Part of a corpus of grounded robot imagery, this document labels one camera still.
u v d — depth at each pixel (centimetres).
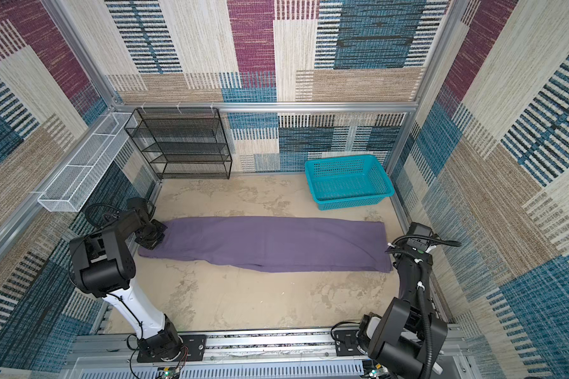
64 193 69
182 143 109
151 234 83
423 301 43
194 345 74
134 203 80
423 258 58
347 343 73
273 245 95
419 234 64
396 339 42
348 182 105
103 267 52
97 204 87
